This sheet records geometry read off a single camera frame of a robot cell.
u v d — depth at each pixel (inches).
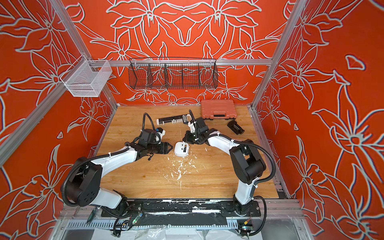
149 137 27.6
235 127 40.8
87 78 36.2
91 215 28.0
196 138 27.9
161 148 30.6
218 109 44.5
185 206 29.3
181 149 35.5
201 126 28.6
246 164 18.7
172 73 39.5
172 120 43.1
